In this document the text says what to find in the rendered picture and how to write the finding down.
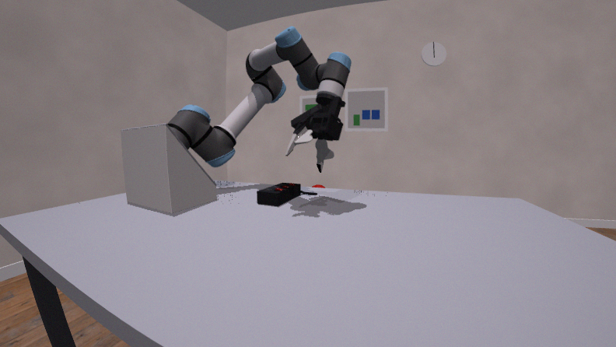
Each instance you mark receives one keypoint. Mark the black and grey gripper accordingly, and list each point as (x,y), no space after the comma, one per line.
(322,126)

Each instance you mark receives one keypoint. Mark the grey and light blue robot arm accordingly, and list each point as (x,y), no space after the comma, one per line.
(215,144)

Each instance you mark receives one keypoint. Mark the black power strip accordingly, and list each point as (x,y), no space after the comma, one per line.
(279,194)

